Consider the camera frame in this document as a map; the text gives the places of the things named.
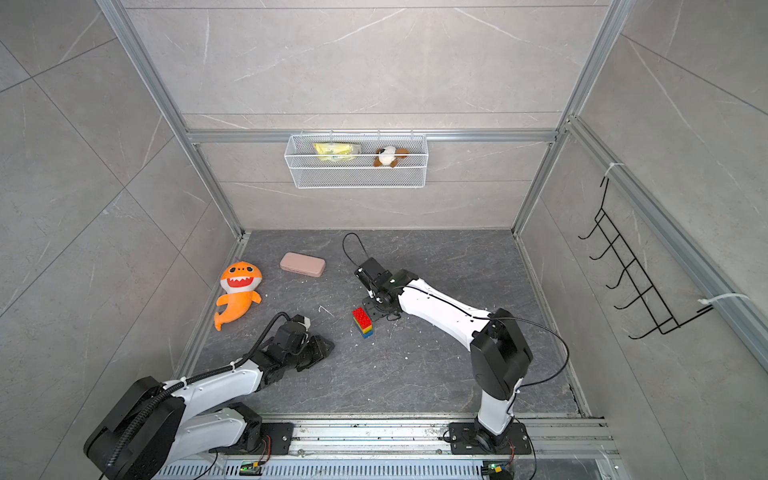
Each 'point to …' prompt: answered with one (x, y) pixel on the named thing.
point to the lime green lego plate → (359, 325)
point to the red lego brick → (362, 318)
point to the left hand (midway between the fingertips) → (335, 343)
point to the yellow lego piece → (367, 329)
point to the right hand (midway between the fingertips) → (380, 305)
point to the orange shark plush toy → (239, 280)
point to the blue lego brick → (368, 334)
